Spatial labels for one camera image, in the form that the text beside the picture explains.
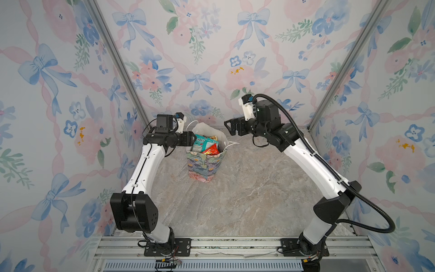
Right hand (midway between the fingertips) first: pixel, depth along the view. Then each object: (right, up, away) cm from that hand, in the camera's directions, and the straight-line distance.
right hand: (233, 119), depth 71 cm
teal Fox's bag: (-14, -10, +14) cm, 23 cm away
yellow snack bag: (-8, -7, +16) cm, 20 cm away
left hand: (-20, -6, +10) cm, 23 cm away
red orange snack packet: (-9, -14, +10) cm, 19 cm away
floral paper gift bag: (-14, -22, +12) cm, 29 cm away
